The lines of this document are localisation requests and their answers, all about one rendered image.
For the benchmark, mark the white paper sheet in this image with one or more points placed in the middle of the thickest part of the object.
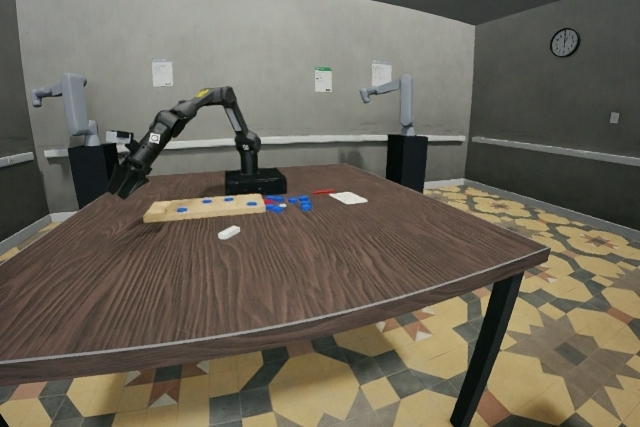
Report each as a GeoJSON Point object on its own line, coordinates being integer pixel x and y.
{"type": "Point", "coordinates": [348, 198]}

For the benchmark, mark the beige tray with round pockets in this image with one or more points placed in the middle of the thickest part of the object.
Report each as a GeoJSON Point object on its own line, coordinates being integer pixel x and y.
{"type": "Point", "coordinates": [198, 209]}

